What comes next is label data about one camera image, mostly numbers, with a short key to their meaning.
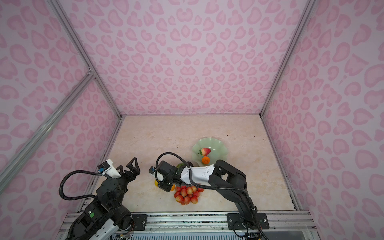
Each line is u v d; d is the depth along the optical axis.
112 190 0.51
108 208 0.53
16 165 0.52
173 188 0.77
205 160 0.91
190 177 0.54
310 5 0.68
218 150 0.98
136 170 0.66
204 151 0.95
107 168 0.60
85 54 0.85
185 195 0.77
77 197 0.51
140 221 0.73
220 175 0.52
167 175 0.67
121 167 0.73
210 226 0.72
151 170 0.75
